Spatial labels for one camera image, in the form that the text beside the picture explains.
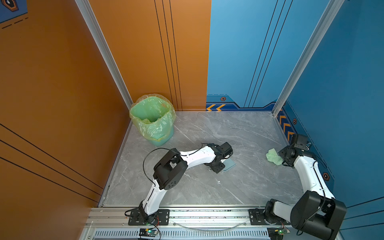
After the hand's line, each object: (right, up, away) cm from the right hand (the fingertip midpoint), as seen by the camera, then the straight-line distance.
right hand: (284, 154), depth 83 cm
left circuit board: (-73, -35, -13) cm, 81 cm away
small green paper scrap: (-2, -3, +9) cm, 10 cm away
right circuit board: (-11, -35, -13) cm, 39 cm away
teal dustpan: (-29, -7, +9) cm, 32 cm away
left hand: (-37, -9, +7) cm, 39 cm away
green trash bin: (-75, +5, +13) cm, 76 cm away
